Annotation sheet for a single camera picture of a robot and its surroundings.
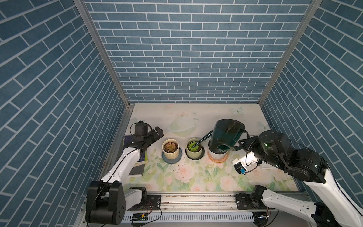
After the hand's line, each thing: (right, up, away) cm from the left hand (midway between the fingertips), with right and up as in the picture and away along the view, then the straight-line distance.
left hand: (161, 133), depth 86 cm
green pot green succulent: (+21, -11, -2) cm, 24 cm away
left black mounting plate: (-2, -35, -13) cm, 37 cm away
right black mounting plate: (+46, -35, -13) cm, 59 cm away
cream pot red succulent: (+6, -9, -1) cm, 11 cm away
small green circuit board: (-8, -41, -14) cm, 44 cm away
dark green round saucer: (+22, -16, +2) cm, 28 cm away
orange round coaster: (+35, -18, +3) cm, 40 cm away
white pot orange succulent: (+32, -11, -6) cm, 35 cm away
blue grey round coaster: (+7, -18, +2) cm, 20 cm away
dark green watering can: (+36, +1, -16) cm, 39 cm away
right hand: (+41, +2, -24) cm, 48 cm away
